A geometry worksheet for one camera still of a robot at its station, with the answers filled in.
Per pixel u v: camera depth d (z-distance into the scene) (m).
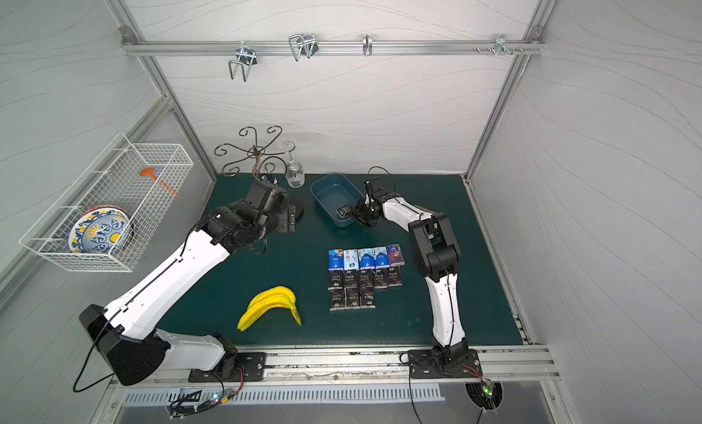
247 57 0.78
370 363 0.76
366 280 0.88
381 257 0.93
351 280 0.88
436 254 0.58
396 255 0.93
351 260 0.92
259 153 0.85
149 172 0.78
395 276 0.89
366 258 0.93
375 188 0.84
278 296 0.81
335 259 0.93
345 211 1.05
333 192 1.16
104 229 0.62
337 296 0.84
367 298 0.84
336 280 0.88
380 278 0.88
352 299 0.84
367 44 0.73
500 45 0.77
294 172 0.93
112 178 0.70
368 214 0.90
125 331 0.39
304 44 0.76
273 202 0.55
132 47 0.77
